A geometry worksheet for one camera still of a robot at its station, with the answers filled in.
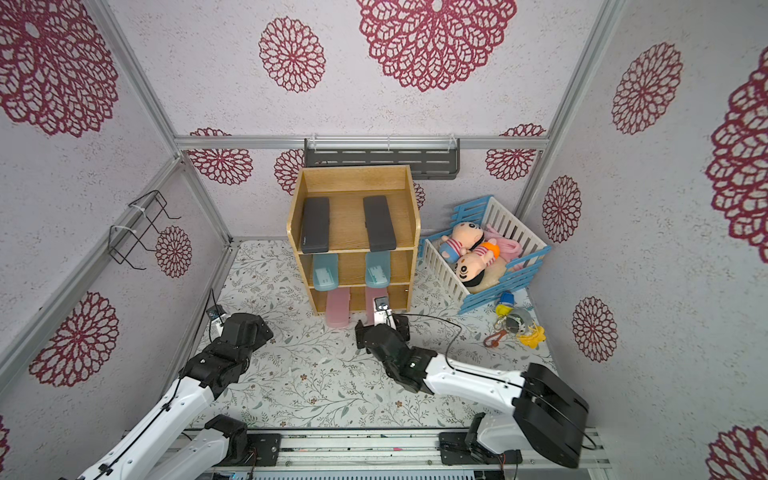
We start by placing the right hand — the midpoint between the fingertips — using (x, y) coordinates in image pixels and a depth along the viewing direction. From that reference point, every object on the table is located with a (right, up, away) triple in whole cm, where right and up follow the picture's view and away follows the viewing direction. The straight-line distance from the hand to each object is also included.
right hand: (383, 318), depth 83 cm
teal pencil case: (-17, +13, +4) cm, 22 cm away
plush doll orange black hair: (+27, +14, +11) cm, 33 cm away
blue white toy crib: (+38, +11, +13) cm, 42 cm away
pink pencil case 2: (-4, +6, +17) cm, 18 cm away
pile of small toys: (+40, -2, +7) cm, 41 cm away
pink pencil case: (-15, +1, +14) cm, 21 cm away
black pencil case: (-18, +26, -3) cm, 32 cm away
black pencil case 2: (-1, +26, -5) cm, 26 cm away
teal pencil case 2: (-2, +14, +5) cm, 15 cm away
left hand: (-37, -3, -1) cm, 37 cm away
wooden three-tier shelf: (-7, +24, -3) cm, 25 cm away
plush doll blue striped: (+28, +25, +20) cm, 43 cm away
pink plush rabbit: (+43, +20, +16) cm, 50 cm away
